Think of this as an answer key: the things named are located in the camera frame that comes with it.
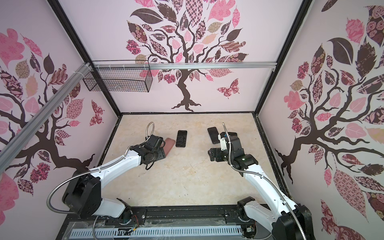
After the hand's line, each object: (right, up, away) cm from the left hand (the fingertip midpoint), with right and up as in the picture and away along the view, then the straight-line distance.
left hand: (159, 156), depth 88 cm
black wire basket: (-40, +57, +34) cm, 78 cm away
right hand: (+33, +5, -7) cm, 34 cm away
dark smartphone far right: (+36, +12, +19) cm, 42 cm away
